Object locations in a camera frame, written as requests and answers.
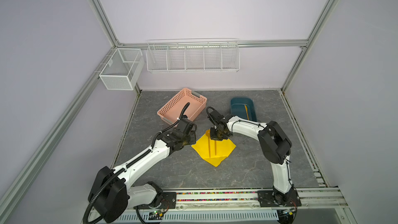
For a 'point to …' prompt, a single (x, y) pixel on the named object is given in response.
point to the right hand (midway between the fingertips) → (213, 139)
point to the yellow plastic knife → (246, 109)
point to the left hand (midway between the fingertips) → (192, 137)
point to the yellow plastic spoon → (209, 144)
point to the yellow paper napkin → (224, 148)
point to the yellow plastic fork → (215, 146)
